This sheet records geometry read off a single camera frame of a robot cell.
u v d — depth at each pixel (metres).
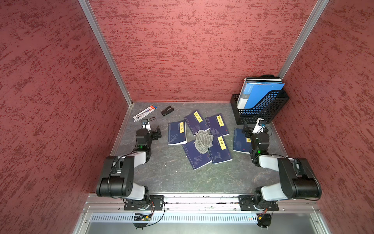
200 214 0.72
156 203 0.74
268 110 0.97
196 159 0.90
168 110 1.14
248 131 0.81
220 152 0.92
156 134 0.85
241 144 0.96
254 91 0.94
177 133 1.01
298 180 0.46
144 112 1.13
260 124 0.75
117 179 0.44
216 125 1.07
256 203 0.68
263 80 0.95
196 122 1.07
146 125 0.79
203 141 0.95
